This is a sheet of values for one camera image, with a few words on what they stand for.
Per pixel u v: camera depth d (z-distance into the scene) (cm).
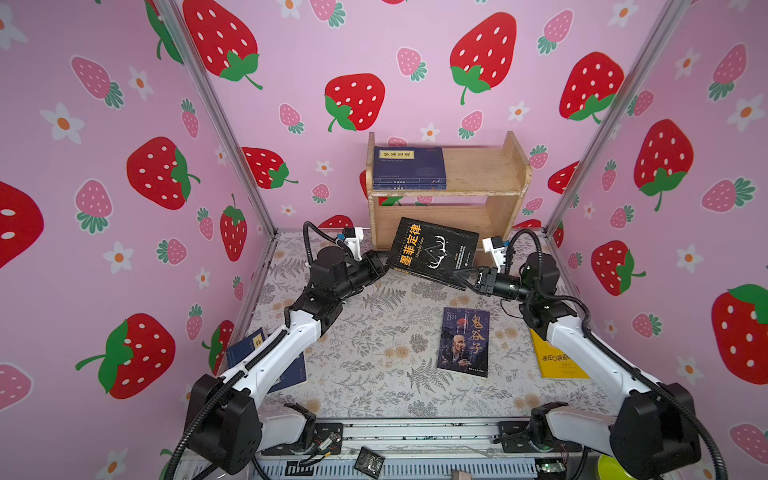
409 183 72
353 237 70
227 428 40
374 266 65
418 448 73
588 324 55
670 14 69
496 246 69
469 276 70
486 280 66
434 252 73
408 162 75
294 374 84
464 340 90
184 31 70
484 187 73
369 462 69
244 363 45
